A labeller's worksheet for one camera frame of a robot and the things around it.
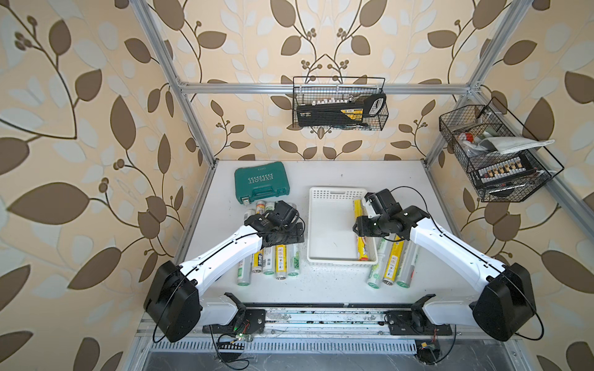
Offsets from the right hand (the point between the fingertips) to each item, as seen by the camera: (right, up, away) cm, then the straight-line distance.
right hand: (359, 228), depth 83 cm
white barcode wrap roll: (-42, -14, +1) cm, 44 cm away
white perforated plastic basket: (-8, 0, +16) cm, 18 cm away
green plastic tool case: (-40, +17, +23) cm, 50 cm away
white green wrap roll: (-24, -12, +1) cm, 27 cm away
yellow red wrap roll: (-37, -12, +2) cm, 39 cm away
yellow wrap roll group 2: (+13, -13, +1) cm, 18 cm away
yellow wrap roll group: (-29, -13, +1) cm, 31 cm away
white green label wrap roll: (-33, -10, +3) cm, 35 cm away
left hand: (-24, -2, -1) cm, 24 cm away
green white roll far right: (+18, -13, 0) cm, 22 cm away
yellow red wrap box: (+2, -6, +6) cm, 9 cm away
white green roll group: (+11, -8, +4) cm, 14 cm away
